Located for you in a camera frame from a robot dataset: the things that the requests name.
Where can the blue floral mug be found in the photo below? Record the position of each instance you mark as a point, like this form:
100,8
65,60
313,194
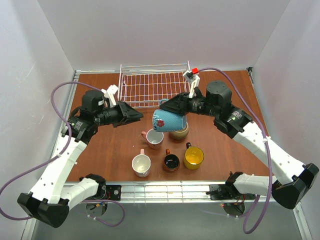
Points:
167,121

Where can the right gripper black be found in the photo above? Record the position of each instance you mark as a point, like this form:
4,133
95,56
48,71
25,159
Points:
184,103

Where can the dark brown glazed mug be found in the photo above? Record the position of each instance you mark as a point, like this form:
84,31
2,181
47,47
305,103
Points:
171,162

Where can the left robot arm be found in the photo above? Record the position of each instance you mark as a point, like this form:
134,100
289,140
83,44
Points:
48,200

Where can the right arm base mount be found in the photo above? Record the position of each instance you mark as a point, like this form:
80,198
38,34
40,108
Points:
232,203

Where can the white wire dish rack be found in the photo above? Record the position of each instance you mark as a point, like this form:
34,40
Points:
144,86

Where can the yellow enamel mug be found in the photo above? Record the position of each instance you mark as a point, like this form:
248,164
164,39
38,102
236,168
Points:
193,157

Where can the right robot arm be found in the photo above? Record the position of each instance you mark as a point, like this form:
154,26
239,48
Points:
290,180

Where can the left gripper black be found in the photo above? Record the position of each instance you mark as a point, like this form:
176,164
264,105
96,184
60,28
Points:
122,113

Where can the beige round mug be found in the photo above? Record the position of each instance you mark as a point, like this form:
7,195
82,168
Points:
180,134

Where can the pink floral mug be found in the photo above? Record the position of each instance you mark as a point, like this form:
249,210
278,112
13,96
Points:
154,138

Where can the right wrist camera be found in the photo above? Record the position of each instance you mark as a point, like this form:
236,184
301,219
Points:
192,76

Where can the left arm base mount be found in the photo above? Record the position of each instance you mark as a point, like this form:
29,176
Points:
110,192

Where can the aluminium front rail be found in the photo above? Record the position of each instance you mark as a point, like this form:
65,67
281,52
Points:
165,192

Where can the white mug pink handle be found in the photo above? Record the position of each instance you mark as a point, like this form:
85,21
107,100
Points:
141,164

